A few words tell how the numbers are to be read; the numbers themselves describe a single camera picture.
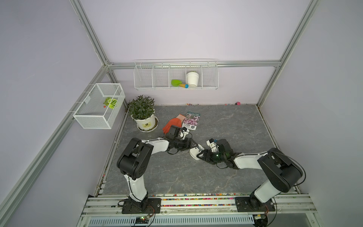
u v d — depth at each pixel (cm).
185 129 90
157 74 100
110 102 80
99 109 83
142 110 92
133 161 49
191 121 109
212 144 85
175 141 82
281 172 46
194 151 90
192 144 85
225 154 72
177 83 99
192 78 91
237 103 124
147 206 72
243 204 74
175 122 110
